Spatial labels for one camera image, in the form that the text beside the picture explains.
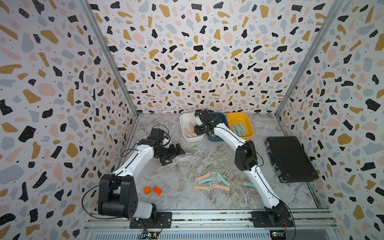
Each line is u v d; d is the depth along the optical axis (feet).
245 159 2.18
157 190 2.77
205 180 2.86
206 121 2.76
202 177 2.88
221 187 2.77
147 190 2.70
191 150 3.32
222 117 3.74
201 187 2.75
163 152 2.40
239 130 3.61
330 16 2.44
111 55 2.87
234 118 3.84
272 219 2.14
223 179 2.87
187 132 3.60
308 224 2.40
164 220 2.42
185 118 3.79
